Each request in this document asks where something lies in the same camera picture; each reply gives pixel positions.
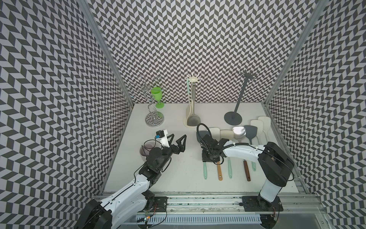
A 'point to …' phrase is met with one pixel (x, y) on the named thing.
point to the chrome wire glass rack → (153, 119)
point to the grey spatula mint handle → (251, 132)
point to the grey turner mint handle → (205, 170)
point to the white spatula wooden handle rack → (219, 171)
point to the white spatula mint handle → (230, 151)
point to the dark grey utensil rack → (234, 118)
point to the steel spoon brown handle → (239, 133)
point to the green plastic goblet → (157, 92)
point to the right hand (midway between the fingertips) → (205, 161)
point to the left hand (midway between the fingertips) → (180, 136)
